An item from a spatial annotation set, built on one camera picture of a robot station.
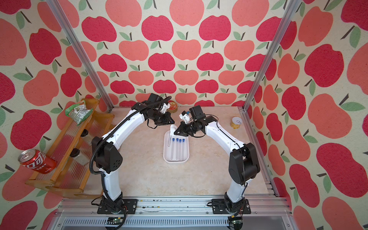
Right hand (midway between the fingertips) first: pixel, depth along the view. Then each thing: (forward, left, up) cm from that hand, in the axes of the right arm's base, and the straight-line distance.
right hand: (175, 135), depth 82 cm
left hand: (+6, +1, +3) cm, 7 cm away
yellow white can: (+24, -41, -13) cm, 50 cm away
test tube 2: (+1, +3, -17) cm, 18 cm away
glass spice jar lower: (-20, +44, +5) cm, 49 cm away
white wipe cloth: (+4, +2, +2) cm, 5 cm away
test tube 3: (+2, 0, -18) cm, 18 cm away
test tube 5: (+1, -4, -18) cm, 18 cm away
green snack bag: (0, +50, +16) cm, 52 cm away
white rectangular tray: (-2, +6, -16) cm, 17 cm away
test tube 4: (+1, -2, -18) cm, 18 cm away
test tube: (-2, +3, -2) cm, 4 cm away
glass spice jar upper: (-9, +46, +6) cm, 48 cm away
